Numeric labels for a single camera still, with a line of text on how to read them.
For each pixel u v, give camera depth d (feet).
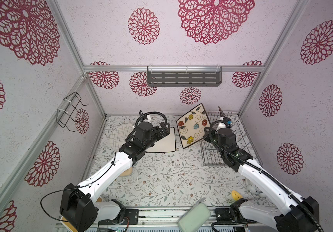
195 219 2.37
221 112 3.26
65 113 2.44
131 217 2.41
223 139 1.85
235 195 2.60
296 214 1.24
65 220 1.39
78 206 1.26
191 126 2.83
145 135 1.82
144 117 2.25
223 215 2.43
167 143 3.31
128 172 2.83
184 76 3.11
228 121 2.14
